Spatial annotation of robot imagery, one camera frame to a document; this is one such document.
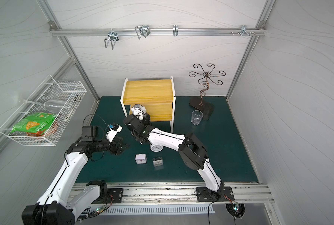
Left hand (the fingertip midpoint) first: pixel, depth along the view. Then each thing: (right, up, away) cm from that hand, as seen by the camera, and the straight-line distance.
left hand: (124, 142), depth 77 cm
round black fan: (+60, -34, -5) cm, 70 cm away
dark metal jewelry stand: (+52, +20, +21) cm, 59 cm away
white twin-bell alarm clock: (+9, +18, -5) cm, 21 cm away
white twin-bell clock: (+17, -6, +11) cm, 21 cm away
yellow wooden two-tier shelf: (+18, +26, 0) cm, 32 cm away
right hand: (+6, +16, +8) cm, 19 cm away
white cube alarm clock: (+8, -11, +6) cm, 15 cm away
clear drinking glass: (+46, +13, +28) cm, 55 cm away
